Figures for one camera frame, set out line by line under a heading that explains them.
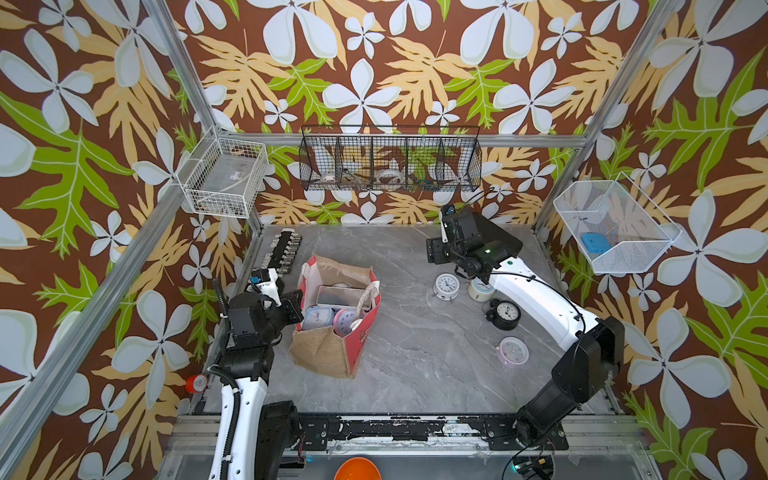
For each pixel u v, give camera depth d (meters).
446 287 0.99
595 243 0.80
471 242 0.62
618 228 0.82
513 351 0.86
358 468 0.68
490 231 1.15
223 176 0.86
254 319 0.54
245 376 0.50
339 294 0.95
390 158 0.98
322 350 0.72
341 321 0.86
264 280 0.64
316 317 0.86
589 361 0.44
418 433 0.75
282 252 1.11
